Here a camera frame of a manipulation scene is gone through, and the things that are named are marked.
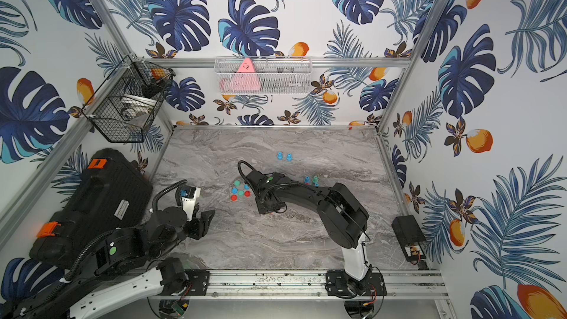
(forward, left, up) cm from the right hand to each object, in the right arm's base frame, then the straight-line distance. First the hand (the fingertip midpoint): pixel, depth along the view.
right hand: (268, 207), depth 89 cm
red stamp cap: (+8, +10, -3) cm, 13 cm away
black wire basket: (+23, +48, +35) cm, 64 cm away
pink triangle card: (+40, +9, +33) cm, 53 cm away
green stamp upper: (+15, -20, -1) cm, 25 cm away
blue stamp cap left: (+9, +16, -3) cm, 19 cm away
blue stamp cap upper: (-2, +6, +19) cm, 20 cm away
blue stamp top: (+14, -16, 0) cm, 21 cm away
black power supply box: (-9, -57, -8) cm, 58 cm away
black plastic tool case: (-5, +51, +18) cm, 54 cm away
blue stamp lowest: (+27, -4, -1) cm, 27 cm away
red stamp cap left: (+6, +16, -3) cm, 17 cm away
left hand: (-10, +17, +20) cm, 28 cm away
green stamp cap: (+13, +15, -3) cm, 21 cm away
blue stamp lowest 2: (+26, -9, -1) cm, 28 cm away
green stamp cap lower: (+8, +13, -4) cm, 16 cm away
